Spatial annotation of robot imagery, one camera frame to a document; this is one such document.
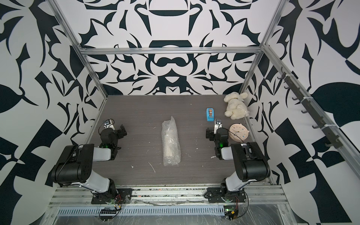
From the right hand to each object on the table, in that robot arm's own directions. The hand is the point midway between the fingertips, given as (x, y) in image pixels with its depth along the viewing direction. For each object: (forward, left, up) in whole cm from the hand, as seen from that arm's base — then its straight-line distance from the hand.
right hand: (216, 125), depth 95 cm
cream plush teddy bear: (+12, -16, +4) cm, 20 cm away
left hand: (-1, +68, +3) cm, 68 cm away
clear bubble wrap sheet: (-12, +30, +1) cm, 32 cm away
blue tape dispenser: (+12, +2, -3) cm, 12 cm away
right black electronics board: (-47, -1, -7) cm, 47 cm away
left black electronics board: (-47, +62, -8) cm, 78 cm away
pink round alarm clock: (-2, -17, -4) cm, 17 cm away
